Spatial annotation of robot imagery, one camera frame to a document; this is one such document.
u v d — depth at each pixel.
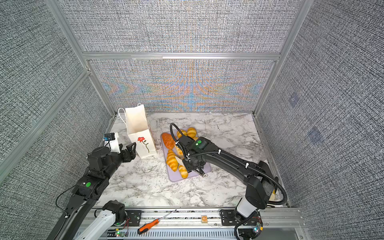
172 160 0.89
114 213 0.62
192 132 1.03
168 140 0.99
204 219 0.73
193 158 0.54
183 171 0.86
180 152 0.92
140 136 0.79
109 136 0.59
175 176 0.87
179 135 1.03
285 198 0.41
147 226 0.71
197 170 0.70
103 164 0.52
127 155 0.63
